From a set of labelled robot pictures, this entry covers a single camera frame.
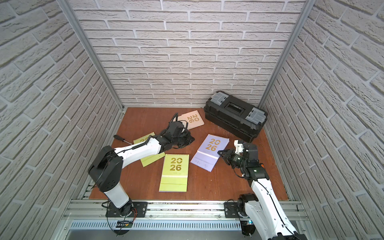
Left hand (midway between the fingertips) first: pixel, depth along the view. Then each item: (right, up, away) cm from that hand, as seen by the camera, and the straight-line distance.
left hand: (199, 137), depth 85 cm
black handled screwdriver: (-53, -3, +15) cm, 55 cm away
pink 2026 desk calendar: (-4, +11, +26) cm, 28 cm away
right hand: (+11, -7, -7) cm, 15 cm away
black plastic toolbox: (+24, +12, +8) cm, 28 cm away
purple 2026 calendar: (+4, -10, -5) cm, 12 cm away
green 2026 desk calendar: (-14, -20, -3) cm, 24 cm away
